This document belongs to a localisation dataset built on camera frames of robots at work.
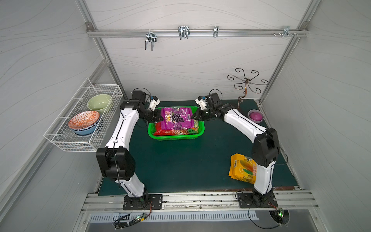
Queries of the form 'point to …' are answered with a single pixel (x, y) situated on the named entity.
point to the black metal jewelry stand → (243, 85)
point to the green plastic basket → (151, 126)
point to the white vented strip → (153, 217)
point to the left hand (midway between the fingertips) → (162, 118)
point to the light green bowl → (98, 102)
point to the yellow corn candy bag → (243, 168)
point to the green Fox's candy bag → (196, 125)
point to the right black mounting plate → (252, 200)
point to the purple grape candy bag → (176, 118)
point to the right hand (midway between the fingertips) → (191, 116)
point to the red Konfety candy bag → (158, 131)
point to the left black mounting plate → (146, 202)
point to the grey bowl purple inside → (255, 116)
